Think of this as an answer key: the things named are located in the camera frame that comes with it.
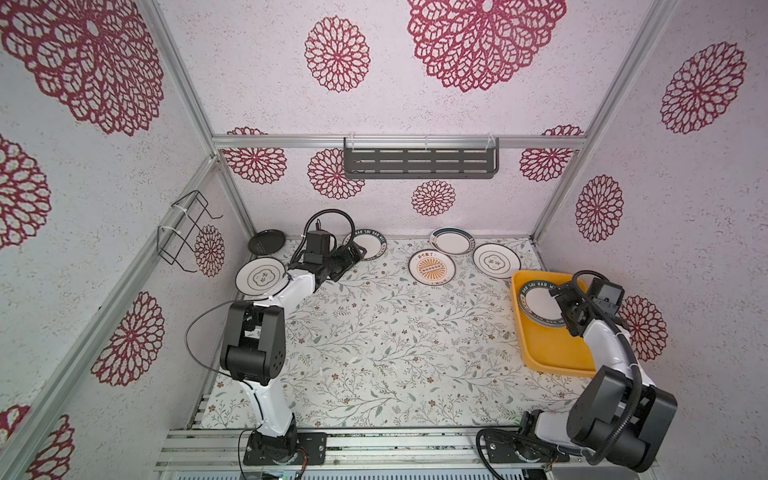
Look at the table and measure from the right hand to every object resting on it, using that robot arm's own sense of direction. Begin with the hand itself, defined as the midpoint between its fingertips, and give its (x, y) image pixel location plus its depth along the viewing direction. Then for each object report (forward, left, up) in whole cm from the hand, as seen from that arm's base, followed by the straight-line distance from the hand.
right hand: (565, 294), depth 85 cm
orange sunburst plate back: (+21, +35, -14) cm, 43 cm away
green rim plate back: (+34, +58, -14) cm, 69 cm away
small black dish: (+33, +102, -14) cm, 108 cm away
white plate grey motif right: (+26, +11, -15) cm, 31 cm away
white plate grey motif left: (+15, +98, -13) cm, 100 cm away
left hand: (+11, +61, +1) cm, 62 cm away
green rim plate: (+36, +26, -15) cm, 47 cm away
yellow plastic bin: (-9, 0, -16) cm, 19 cm away
